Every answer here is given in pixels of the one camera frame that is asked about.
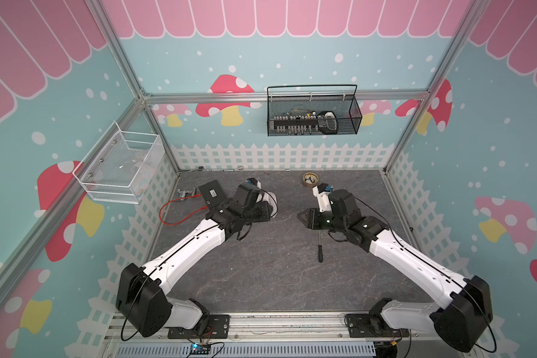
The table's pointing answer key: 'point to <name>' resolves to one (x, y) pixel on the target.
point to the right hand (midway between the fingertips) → (301, 214)
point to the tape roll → (310, 180)
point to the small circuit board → (199, 348)
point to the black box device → (212, 193)
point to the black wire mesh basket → (316, 115)
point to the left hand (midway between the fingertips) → (268, 212)
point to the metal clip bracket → (183, 193)
